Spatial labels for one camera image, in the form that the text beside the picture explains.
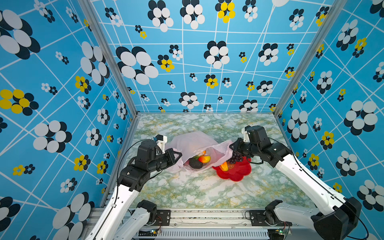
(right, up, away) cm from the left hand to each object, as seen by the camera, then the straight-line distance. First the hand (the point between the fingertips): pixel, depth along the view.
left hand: (184, 153), depth 68 cm
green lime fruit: (+6, -7, +26) cm, 27 cm away
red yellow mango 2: (+11, -8, +22) cm, 26 cm away
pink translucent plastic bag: (+2, +2, +11) cm, 11 cm away
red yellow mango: (+22, -12, +20) cm, 32 cm away
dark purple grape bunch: (+30, -7, +22) cm, 38 cm away
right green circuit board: (+44, -39, +2) cm, 59 cm away
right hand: (+23, +2, +8) cm, 25 cm away
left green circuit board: (-18, -39, +4) cm, 43 cm away
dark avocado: (+5, -10, +22) cm, 25 cm away
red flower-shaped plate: (+30, -16, +21) cm, 40 cm away
